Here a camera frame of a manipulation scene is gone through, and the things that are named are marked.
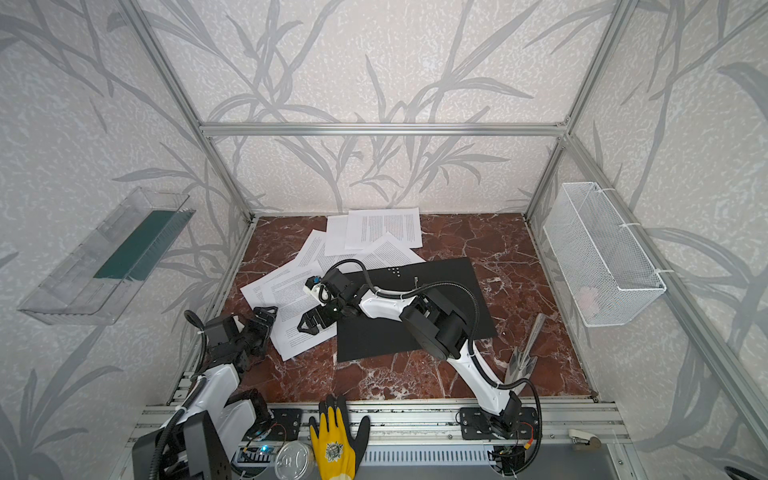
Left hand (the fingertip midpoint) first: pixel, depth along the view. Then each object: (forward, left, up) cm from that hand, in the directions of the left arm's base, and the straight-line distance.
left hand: (279, 308), depth 88 cm
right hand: (-1, -9, -2) cm, 9 cm away
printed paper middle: (+25, -4, -6) cm, 26 cm away
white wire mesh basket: (-4, -78, +31) cm, 84 cm away
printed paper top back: (+37, -22, -6) cm, 44 cm away
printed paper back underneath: (+34, -11, -8) cm, 37 cm away
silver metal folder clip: (+11, -41, -1) cm, 43 cm away
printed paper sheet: (+8, +2, -7) cm, 11 cm away
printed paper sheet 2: (+25, -30, -5) cm, 40 cm away
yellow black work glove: (-35, -22, -2) cm, 41 cm away
